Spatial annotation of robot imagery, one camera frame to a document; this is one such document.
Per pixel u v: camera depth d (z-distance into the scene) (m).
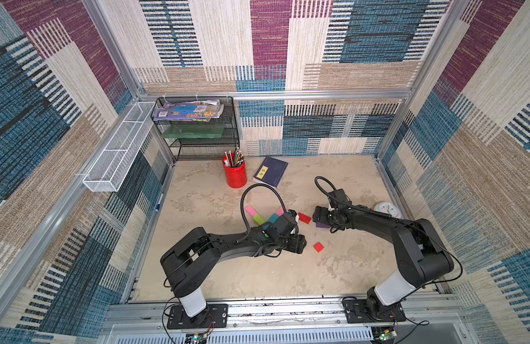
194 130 0.99
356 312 0.73
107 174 0.70
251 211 0.99
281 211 0.79
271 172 1.15
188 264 0.45
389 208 0.97
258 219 0.96
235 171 1.06
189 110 0.82
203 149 1.19
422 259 0.46
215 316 0.75
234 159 1.02
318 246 0.89
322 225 0.86
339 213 0.76
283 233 0.69
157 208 1.05
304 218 0.98
